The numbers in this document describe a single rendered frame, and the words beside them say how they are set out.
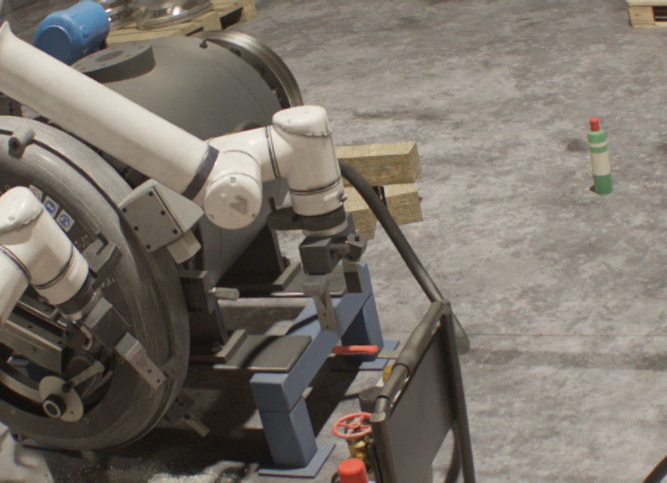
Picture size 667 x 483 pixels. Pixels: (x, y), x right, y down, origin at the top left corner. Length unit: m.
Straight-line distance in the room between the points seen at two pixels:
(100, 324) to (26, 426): 0.94
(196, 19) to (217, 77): 4.09
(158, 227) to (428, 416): 0.57
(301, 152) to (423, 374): 0.42
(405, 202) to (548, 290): 0.73
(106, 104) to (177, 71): 0.94
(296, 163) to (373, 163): 1.91
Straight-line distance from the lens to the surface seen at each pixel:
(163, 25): 6.89
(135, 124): 1.82
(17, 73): 1.82
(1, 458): 3.11
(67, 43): 2.95
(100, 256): 1.69
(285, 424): 2.66
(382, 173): 3.88
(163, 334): 2.24
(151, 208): 2.13
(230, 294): 2.26
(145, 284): 2.19
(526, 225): 3.69
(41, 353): 2.38
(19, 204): 1.59
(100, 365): 2.31
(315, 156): 1.97
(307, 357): 2.71
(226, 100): 2.75
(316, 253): 2.01
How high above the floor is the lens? 1.50
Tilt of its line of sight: 22 degrees down
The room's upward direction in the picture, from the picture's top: 13 degrees counter-clockwise
